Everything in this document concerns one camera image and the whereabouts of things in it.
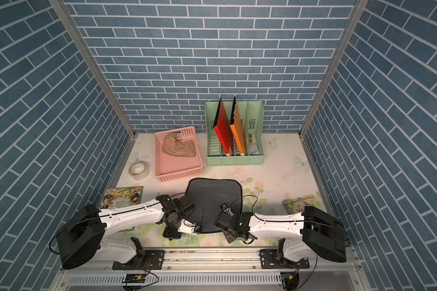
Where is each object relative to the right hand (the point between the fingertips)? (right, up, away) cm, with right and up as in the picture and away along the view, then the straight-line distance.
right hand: (230, 232), depth 82 cm
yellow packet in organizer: (+14, +44, +34) cm, 57 cm away
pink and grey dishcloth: (-12, +14, +13) cm, 22 cm away
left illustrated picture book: (-57, +13, +10) cm, 60 cm away
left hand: (-22, +1, 0) cm, 22 cm away
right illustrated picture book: (+34, +10, +8) cm, 36 cm away
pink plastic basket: (-34, +28, +20) cm, 49 cm away
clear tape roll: (-50, +23, +17) cm, 58 cm away
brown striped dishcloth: (-34, +40, +26) cm, 59 cm away
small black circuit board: (-39, -14, -10) cm, 42 cm away
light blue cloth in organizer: (+15, +37, +29) cm, 49 cm away
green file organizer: (+13, +57, +27) cm, 64 cm away
